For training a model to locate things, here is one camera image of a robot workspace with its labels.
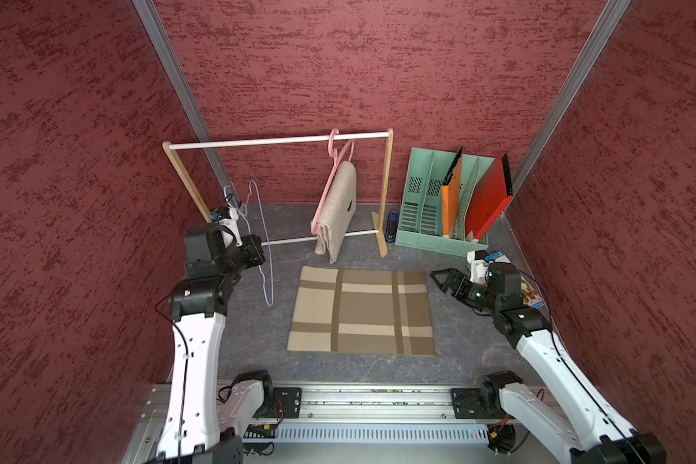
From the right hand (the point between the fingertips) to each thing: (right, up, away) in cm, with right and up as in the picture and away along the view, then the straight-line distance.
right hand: (437, 284), depth 79 cm
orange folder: (+7, +25, +8) cm, 28 cm away
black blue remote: (-9, +17, +33) cm, 38 cm away
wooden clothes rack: (-14, +17, +28) cm, 35 cm away
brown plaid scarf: (-21, -11, +11) cm, 26 cm away
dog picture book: (+35, -7, +14) cm, 38 cm away
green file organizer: (+4, +21, +38) cm, 44 cm away
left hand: (-47, +11, -9) cm, 49 cm away
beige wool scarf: (-28, +21, +11) cm, 37 cm away
